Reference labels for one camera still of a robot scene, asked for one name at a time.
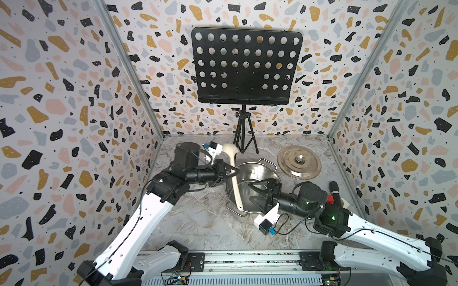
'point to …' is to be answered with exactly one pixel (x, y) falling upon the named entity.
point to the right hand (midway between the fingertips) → (255, 183)
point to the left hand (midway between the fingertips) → (239, 172)
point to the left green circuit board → (176, 278)
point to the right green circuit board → (331, 280)
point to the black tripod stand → (244, 133)
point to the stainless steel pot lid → (299, 162)
